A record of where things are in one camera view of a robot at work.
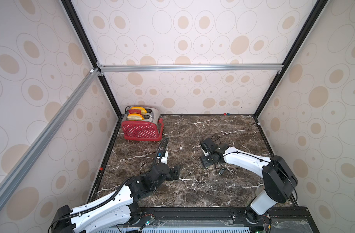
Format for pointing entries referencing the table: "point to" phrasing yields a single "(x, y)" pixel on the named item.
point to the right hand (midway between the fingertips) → (205, 162)
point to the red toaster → (151, 128)
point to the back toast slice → (143, 110)
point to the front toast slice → (134, 116)
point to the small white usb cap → (180, 148)
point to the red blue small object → (227, 114)
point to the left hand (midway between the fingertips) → (177, 166)
